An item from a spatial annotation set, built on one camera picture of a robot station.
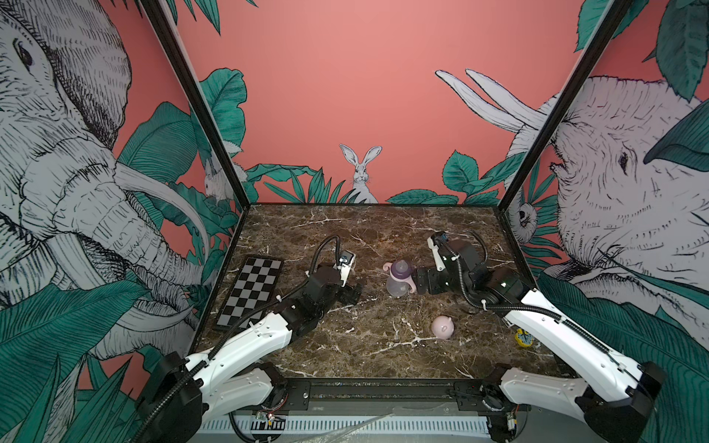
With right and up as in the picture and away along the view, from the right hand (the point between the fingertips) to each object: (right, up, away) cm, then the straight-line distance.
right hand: (422, 266), depth 74 cm
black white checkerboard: (-54, -11, +19) cm, 58 cm away
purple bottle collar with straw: (-4, -2, +10) cm, 11 cm away
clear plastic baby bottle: (-4, -10, +21) cm, 23 cm away
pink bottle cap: (+8, -20, +9) cm, 23 cm away
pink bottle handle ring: (-8, -3, +18) cm, 20 cm away
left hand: (-20, -1, +6) cm, 21 cm away
